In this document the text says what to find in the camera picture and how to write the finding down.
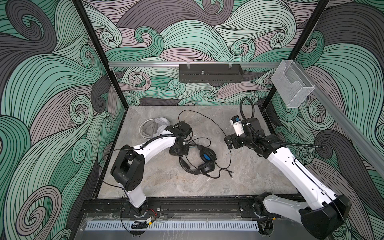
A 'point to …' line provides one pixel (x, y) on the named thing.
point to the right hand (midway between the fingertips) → (233, 136)
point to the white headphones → (158, 125)
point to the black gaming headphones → (208, 157)
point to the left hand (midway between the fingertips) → (184, 154)
